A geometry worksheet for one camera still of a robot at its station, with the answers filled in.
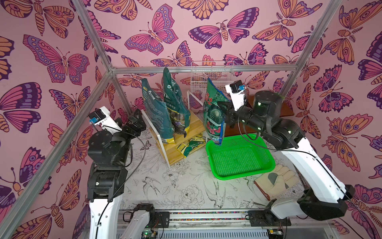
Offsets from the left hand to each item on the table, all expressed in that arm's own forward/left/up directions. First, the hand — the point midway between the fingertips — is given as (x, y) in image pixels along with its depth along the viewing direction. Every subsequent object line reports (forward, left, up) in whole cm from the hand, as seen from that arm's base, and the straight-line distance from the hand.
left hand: (133, 111), depth 55 cm
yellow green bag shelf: (+11, -17, -42) cm, 46 cm away
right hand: (+3, -31, +2) cm, 32 cm away
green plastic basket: (+8, -52, -48) cm, 71 cm away
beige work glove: (-10, -72, -46) cm, 86 cm away
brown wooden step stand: (+35, -85, -32) cm, 97 cm away
